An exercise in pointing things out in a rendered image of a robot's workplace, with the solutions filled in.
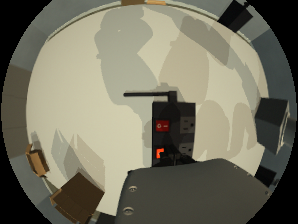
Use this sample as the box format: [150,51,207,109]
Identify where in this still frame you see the brown cardboard box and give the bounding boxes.
[50,172,105,224]
[25,144,50,178]

